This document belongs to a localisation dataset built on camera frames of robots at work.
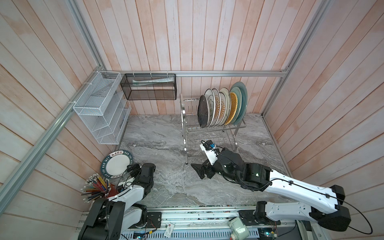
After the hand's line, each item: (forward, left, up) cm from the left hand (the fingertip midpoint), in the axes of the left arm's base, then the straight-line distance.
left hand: (134, 169), depth 87 cm
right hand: (-6, -37, +23) cm, 44 cm away
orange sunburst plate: (+29, -50, +23) cm, 62 cm away
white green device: (-30, -56, +2) cm, 63 cm away
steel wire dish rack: (+30, -36, -4) cm, 46 cm away
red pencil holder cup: (-14, +12, +10) cm, 21 cm away
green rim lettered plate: (+5, +15, -4) cm, 16 cm away
